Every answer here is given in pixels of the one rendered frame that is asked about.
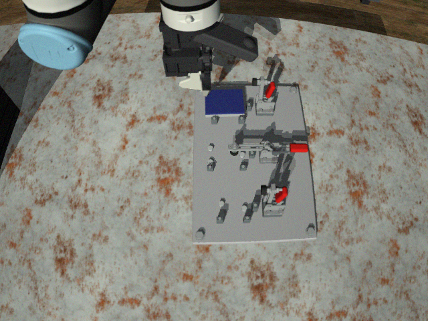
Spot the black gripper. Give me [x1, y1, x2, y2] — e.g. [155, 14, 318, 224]
[159, 12, 214, 96]

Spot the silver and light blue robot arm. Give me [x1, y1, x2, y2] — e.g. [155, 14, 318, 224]
[18, 0, 258, 70]

